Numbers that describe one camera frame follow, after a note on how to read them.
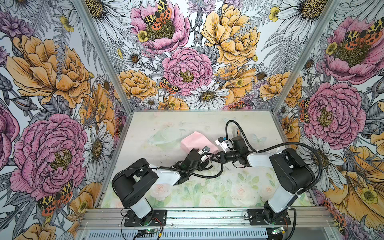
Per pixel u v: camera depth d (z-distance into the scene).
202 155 0.76
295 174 0.48
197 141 0.95
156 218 0.73
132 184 0.45
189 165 0.68
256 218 0.74
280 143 0.58
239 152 0.76
